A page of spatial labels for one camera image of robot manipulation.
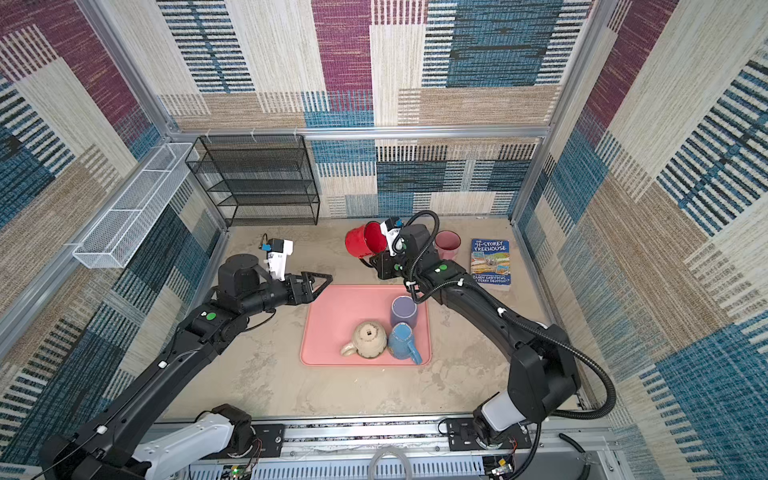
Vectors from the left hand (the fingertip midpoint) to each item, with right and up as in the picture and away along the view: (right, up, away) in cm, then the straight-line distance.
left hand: (323, 275), depth 71 cm
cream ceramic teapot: (+10, -18, +10) cm, 23 cm away
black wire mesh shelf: (-32, +31, +38) cm, 58 cm away
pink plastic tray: (-3, -16, +23) cm, 28 cm away
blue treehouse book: (+50, +2, +34) cm, 61 cm away
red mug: (+9, +8, +5) cm, 14 cm away
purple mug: (+20, -11, +16) cm, 28 cm away
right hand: (+11, +2, +10) cm, 15 cm away
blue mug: (+19, -19, +9) cm, 28 cm away
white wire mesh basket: (-48, +9, +1) cm, 49 cm away
